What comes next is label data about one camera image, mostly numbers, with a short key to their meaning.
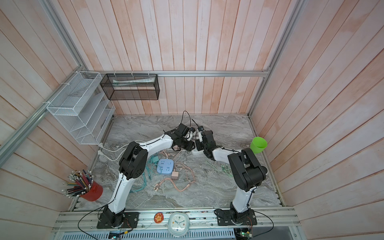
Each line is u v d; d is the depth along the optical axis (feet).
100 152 3.20
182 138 2.77
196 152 3.19
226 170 2.96
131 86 3.41
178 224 2.30
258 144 2.76
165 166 2.95
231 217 2.39
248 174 1.61
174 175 2.89
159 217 2.44
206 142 2.47
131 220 2.40
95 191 2.46
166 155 3.13
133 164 1.88
